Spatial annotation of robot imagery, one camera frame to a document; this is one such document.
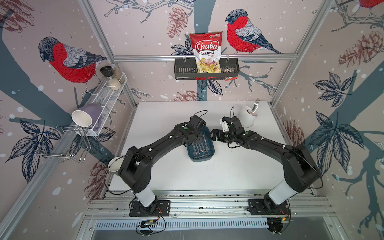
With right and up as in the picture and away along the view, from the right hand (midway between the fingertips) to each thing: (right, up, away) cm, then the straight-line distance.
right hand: (213, 134), depth 90 cm
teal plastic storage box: (-6, -11, +5) cm, 13 cm away
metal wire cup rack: (-62, +1, -32) cm, 70 cm away
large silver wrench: (-4, -10, +5) cm, 12 cm away
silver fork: (+31, +18, +14) cm, 39 cm away
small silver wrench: (-11, -12, +3) cm, 17 cm away
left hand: (-8, 0, -3) cm, 8 cm away
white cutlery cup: (+23, +10, +7) cm, 26 cm away
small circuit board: (-35, -40, -20) cm, 57 cm away
